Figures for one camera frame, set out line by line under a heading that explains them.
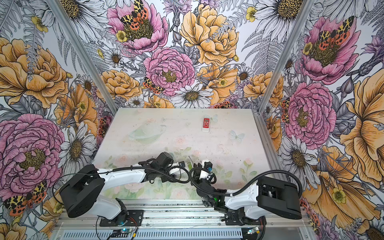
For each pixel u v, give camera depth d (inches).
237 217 29.2
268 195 19.0
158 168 27.0
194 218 29.9
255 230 28.2
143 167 24.5
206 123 44.2
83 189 18.6
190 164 36.1
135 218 29.0
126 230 28.1
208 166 26.0
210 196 23.2
